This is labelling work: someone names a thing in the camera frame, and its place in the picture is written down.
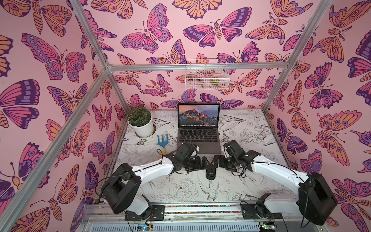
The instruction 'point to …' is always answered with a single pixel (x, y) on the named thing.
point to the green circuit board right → (268, 226)
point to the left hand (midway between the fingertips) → (206, 166)
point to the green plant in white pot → (140, 118)
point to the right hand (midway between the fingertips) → (216, 164)
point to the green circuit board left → (144, 228)
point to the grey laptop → (199, 123)
